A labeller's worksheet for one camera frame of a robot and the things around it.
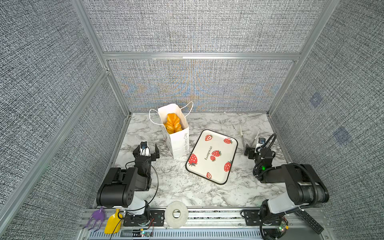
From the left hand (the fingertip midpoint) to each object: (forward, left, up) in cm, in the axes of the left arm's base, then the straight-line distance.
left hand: (147, 145), depth 89 cm
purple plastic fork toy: (-34, +23, -11) cm, 42 cm away
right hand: (-1, -67, -2) cm, 67 cm away
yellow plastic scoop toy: (-38, +13, -10) cm, 41 cm away
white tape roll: (-39, -16, -9) cm, 43 cm away
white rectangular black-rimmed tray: (-4, -40, -9) cm, 41 cm away
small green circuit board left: (-43, -3, -10) cm, 44 cm away
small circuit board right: (-44, -66, -7) cm, 80 cm away
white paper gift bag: (-5, -21, +14) cm, 26 cm away
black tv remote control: (-43, -81, -7) cm, 92 cm away
